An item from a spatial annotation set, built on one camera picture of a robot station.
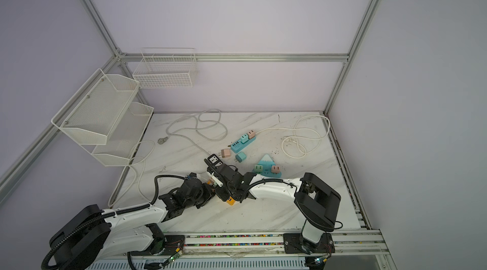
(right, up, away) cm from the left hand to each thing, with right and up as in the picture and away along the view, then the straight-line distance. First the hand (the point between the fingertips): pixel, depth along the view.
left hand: (216, 193), depth 85 cm
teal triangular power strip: (+24, +13, +8) cm, 28 cm away
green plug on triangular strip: (+19, +11, +3) cm, 22 cm away
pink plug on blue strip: (+16, +27, +16) cm, 35 cm away
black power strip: (-3, +13, +12) cm, 19 cm away
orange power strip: (+7, -3, -2) cm, 8 cm away
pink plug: (+2, +17, +14) cm, 22 cm away
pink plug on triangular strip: (+27, +11, +3) cm, 30 cm away
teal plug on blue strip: (+12, +25, +16) cm, 32 cm away
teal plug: (+11, +15, +13) cm, 23 cm away
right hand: (+1, +4, -3) cm, 5 cm away
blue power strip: (+7, +21, +16) cm, 27 cm away
